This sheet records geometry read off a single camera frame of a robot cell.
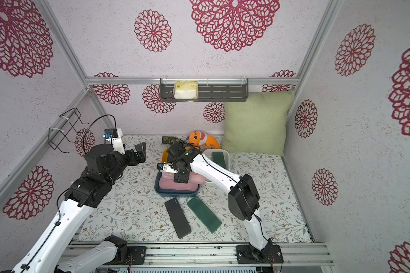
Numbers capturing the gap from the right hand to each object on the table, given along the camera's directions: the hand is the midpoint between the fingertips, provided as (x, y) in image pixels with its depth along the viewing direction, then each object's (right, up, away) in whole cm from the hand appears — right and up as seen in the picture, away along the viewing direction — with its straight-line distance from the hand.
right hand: (179, 168), depth 86 cm
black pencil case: (0, -24, -2) cm, 24 cm away
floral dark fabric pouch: (-10, +16, +27) cm, 33 cm away
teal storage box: (-5, -14, +4) cm, 15 cm away
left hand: (-15, +11, -18) cm, 26 cm away
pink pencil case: (+8, -5, 0) cm, 9 cm away
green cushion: (+43, +23, +12) cm, 51 cm away
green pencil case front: (+13, -23, -2) cm, 26 cm away
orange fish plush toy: (+12, +16, +24) cm, 32 cm away
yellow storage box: (-12, +5, +20) cm, 24 cm away
